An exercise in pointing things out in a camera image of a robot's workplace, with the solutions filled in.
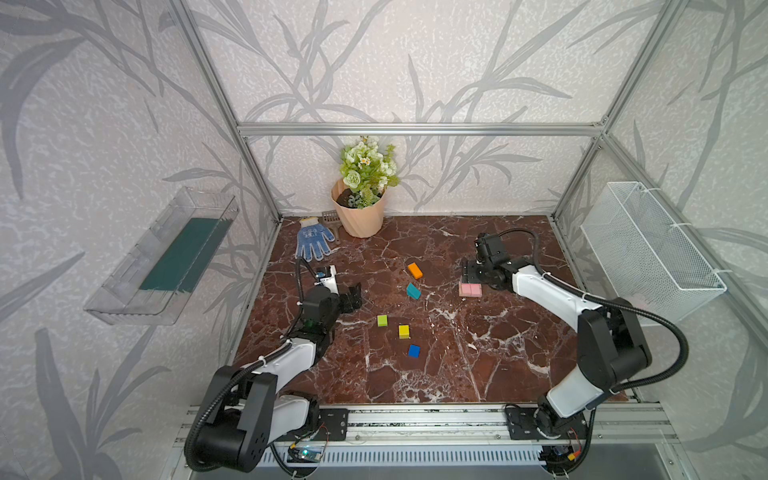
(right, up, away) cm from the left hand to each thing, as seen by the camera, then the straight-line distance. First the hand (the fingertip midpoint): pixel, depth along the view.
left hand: (352, 275), depth 89 cm
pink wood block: (+39, -6, +7) cm, 40 cm away
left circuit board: (-8, -41, -18) cm, 45 cm away
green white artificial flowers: (+3, +33, +9) cm, 35 cm away
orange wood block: (+20, -1, +14) cm, 24 cm away
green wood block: (+9, -14, +2) cm, 17 cm away
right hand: (+38, +4, +5) cm, 38 cm away
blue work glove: (-21, +13, +26) cm, 36 cm away
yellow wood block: (+16, -17, -1) cm, 23 cm away
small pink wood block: (+33, +1, -4) cm, 33 cm away
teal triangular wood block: (+19, -7, +9) cm, 22 cm away
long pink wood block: (+35, -5, +8) cm, 37 cm away
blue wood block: (+18, -22, -3) cm, 29 cm away
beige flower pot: (-1, +17, +16) cm, 23 cm away
